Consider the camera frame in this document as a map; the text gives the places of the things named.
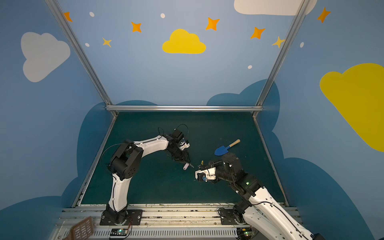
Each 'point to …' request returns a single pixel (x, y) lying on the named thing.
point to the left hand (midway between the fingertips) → (189, 161)
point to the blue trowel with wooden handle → (223, 150)
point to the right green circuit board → (245, 233)
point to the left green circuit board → (118, 232)
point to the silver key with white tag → (186, 165)
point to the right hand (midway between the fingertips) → (206, 159)
